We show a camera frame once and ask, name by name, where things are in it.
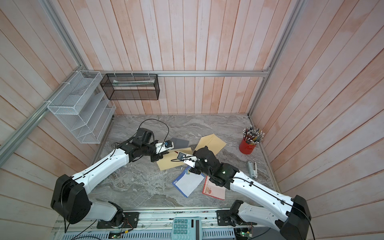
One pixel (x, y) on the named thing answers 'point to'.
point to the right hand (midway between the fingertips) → (189, 154)
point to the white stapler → (252, 169)
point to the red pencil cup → (246, 148)
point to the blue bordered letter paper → (187, 181)
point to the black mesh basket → (131, 86)
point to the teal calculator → (188, 228)
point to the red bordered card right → (210, 188)
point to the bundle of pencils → (252, 136)
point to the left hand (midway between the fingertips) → (166, 152)
